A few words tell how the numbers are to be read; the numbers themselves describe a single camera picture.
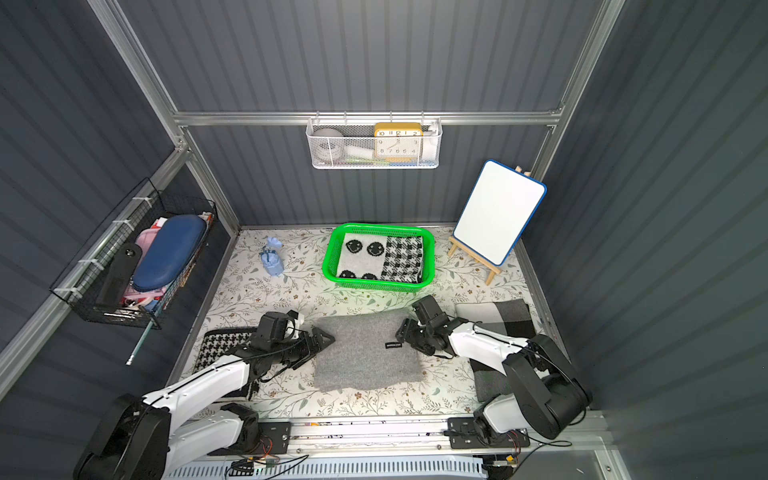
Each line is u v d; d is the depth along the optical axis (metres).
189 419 0.49
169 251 0.67
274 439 0.74
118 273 0.64
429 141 0.85
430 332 0.68
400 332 0.83
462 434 0.73
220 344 0.85
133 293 0.63
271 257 1.00
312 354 0.76
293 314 0.84
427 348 0.77
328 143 0.83
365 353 0.84
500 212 0.88
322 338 0.80
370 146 0.91
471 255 1.03
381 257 1.05
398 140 0.89
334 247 1.04
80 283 0.60
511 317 0.94
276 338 0.70
